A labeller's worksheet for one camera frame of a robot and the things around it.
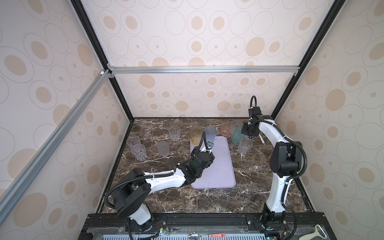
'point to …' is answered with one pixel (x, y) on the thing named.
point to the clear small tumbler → (175, 132)
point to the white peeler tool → (320, 232)
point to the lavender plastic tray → (220, 173)
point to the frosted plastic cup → (163, 148)
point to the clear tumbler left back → (133, 140)
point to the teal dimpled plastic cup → (237, 134)
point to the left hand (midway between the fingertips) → (210, 148)
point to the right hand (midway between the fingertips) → (245, 131)
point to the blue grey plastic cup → (210, 132)
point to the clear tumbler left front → (139, 151)
